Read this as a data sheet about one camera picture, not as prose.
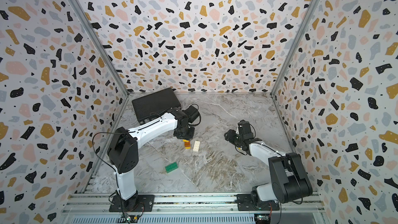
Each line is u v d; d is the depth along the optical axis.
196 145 0.92
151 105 1.11
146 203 0.73
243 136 0.72
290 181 0.44
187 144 0.91
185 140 0.80
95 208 0.73
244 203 0.73
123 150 0.48
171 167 0.84
